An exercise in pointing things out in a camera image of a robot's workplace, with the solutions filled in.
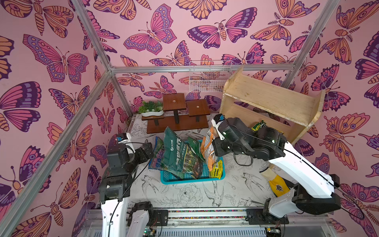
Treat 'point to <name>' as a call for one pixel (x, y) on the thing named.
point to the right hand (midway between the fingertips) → (209, 146)
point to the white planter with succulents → (151, 108)
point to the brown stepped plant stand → (192, 114)
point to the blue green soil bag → (156, 162)
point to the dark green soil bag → (177, 155)
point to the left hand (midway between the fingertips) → (144, 144)
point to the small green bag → (196, 145)
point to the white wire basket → (208, 76)
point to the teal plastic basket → (168, 178)
